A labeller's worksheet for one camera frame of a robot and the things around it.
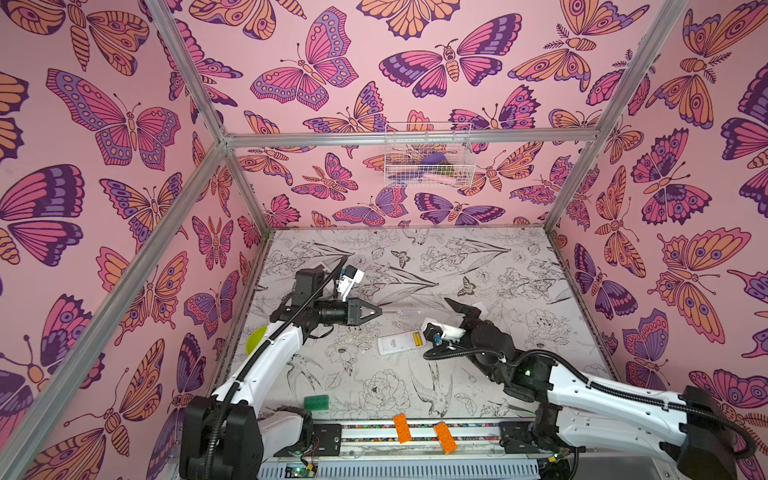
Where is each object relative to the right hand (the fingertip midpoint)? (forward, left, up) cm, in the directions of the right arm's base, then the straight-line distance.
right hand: (443, 307), depth 74 cm
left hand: (-1, +16, -1) cm, 16 cm away
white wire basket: (+44, +2, +11) cm, 46 cm away
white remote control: (0, +11, -21) cm, 23 cm away
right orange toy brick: (-25, 0, -20) cm, 32 cm away
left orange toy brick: (-23, +10, -21) cm, 33 cm away
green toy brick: (-17, +33, -21) cm, 43 cm away
